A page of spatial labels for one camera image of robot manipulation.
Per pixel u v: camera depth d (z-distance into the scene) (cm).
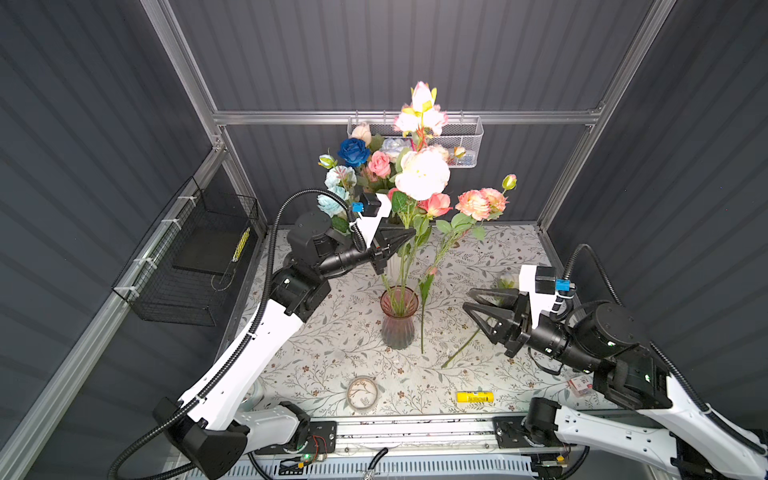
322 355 87
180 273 72
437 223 66
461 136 83
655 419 43
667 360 43
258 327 43
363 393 81
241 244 77
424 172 43
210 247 76
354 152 70
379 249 50
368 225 48
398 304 79
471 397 77
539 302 42
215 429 39
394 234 54
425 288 102
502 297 48
